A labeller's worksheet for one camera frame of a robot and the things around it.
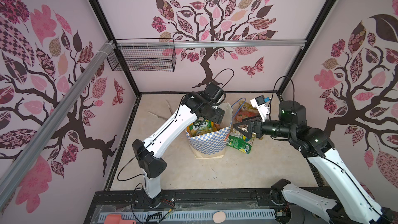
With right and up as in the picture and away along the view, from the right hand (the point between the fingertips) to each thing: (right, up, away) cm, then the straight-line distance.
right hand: (239, 122), depth 60 cm
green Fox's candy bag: (+9, -15, +32) cm, 36 cm away
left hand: (-10, +1, +14) cm, 17 cm away
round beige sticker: (-7, -45, +10) cm, 46 cm away
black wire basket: (-62, +44, +62) cm, 99 cm away
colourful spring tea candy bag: (-15, -5, +25) cm, 29 cm away
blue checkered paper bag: (-9, -13, +15) cm, 22 cm away
